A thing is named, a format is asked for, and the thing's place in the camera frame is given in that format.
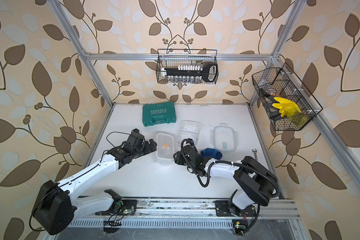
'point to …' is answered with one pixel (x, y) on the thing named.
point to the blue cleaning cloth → (211, 153)
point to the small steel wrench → (255, 153)
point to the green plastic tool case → (158, 113)
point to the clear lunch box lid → (224, 138)
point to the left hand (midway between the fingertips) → (149, 144)
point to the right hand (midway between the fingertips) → (176, 156)
